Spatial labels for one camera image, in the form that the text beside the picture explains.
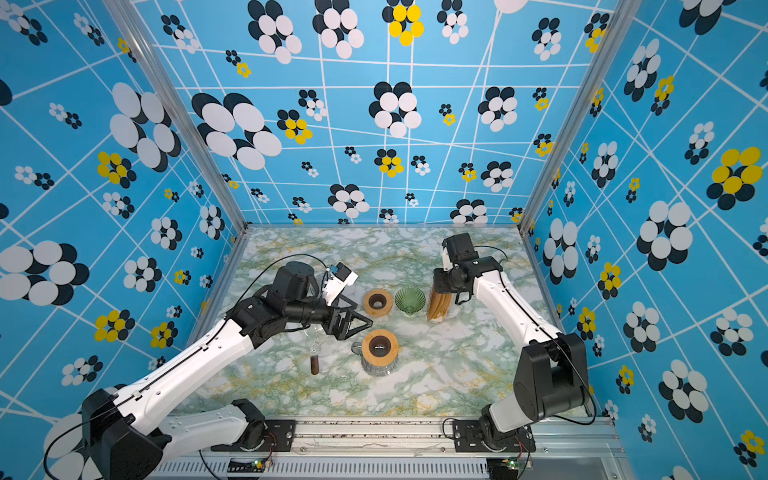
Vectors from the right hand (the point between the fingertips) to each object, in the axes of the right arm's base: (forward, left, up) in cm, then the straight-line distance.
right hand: (444, 282), depth 87 cm
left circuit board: (-44, +53, -16) cm, 71 cm away
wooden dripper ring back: (+1, +21, -13) cm, 24 cm away
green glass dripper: (-1, +10, -9) cm, 13 cm away
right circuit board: (-43, -14, -15) cm, 47 cm away
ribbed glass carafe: (-22, +21, -10) cm, 32 cm away
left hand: (-16, +21, +10) cm, 29 cm away
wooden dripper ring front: (-18, +19, -5) cm, 26 cm away
